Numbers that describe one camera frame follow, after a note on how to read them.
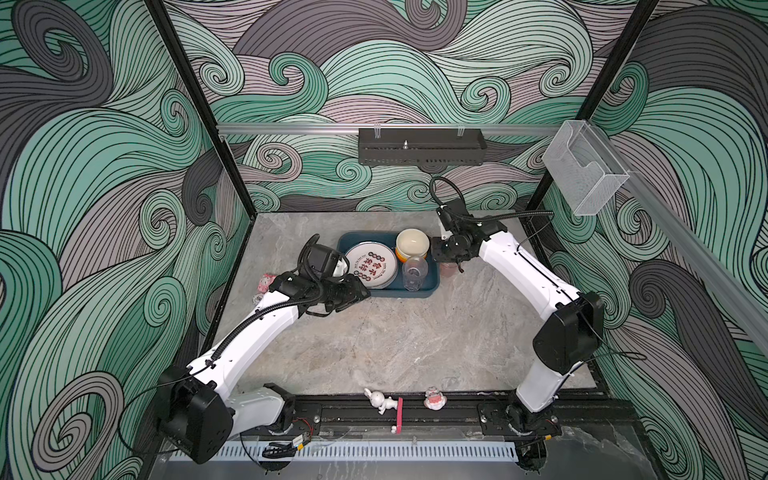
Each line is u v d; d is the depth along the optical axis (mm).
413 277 971
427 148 951
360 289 696
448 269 1014
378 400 737
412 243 1003
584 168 797
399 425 684
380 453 760
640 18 714
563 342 441
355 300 671
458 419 752
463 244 587
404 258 957
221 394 408
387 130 944
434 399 738
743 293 518
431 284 956
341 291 666
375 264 1006
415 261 905
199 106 877
